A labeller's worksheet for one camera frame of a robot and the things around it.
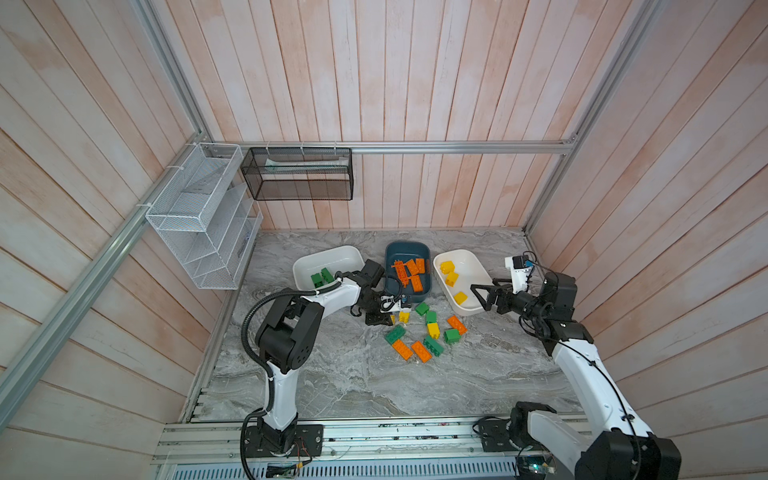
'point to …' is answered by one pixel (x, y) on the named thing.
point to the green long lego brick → (435, 346)
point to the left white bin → (316, 272)
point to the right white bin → (457, 271)
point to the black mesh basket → (299, 173)
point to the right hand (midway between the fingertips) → (485, 283)
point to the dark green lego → (395, 334)
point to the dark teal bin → (402, 251)
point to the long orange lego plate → (401, 272)
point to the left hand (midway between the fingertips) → (387, 318)
